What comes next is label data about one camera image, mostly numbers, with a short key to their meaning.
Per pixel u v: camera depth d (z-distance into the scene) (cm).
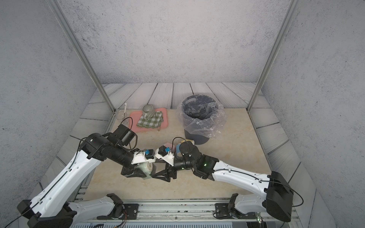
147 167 59
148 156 53
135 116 117
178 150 57
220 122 81
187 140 97
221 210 73
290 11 72
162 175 57
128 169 56
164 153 55
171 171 56
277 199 39
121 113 114
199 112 96
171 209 75
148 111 112
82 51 87
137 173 55
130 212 73
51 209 37
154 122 112
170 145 96
